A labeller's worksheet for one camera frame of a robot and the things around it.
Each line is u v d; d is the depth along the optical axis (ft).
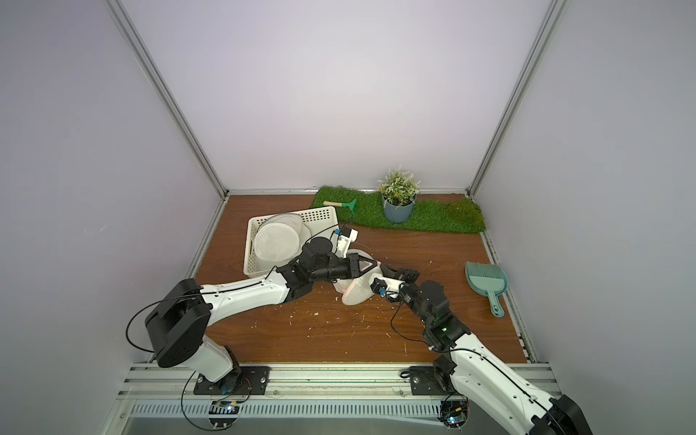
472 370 1.70
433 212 3.63
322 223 3.52
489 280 3.04
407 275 2.23
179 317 1.55
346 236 2.41
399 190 3.20
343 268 2.29
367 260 2.46
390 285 2.15
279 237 3.10
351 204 3.68
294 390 2.38
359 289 2.40
